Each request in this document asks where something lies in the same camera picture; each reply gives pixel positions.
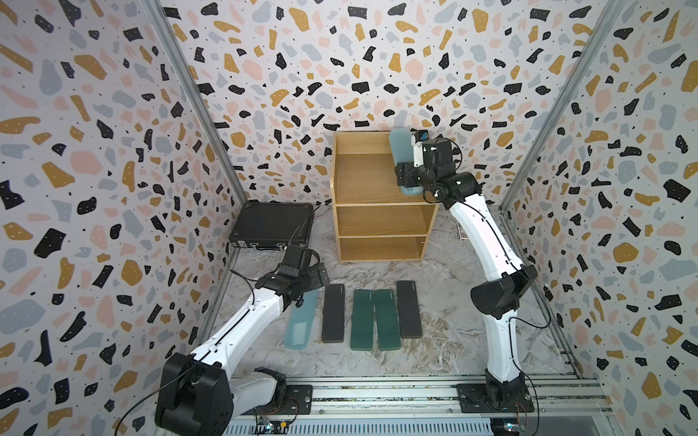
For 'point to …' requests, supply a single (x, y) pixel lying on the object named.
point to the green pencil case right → (386, 320)
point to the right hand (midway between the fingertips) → (407, 167)
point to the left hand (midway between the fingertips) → (315, 275)
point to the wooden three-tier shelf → (375, 221)
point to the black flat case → (273, 225)
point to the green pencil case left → (362, 320)
